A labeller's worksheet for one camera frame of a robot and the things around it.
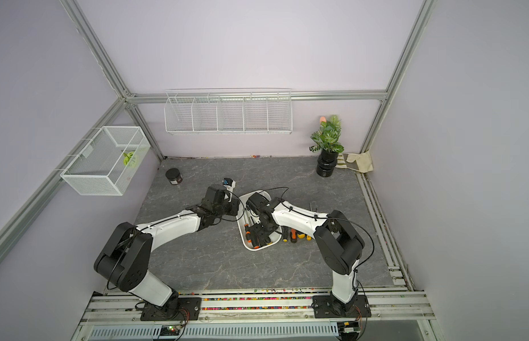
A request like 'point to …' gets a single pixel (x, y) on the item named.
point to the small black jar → (174, 176)
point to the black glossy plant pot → (326, 162)
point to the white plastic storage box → (243, 218)
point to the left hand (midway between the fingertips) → (239, 202)
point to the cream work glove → (359, 162)
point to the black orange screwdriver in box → (247, 236)
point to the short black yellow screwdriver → (301, 235)
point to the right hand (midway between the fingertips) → (263, 229)
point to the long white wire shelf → (195, 111)
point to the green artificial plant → (328, 136)
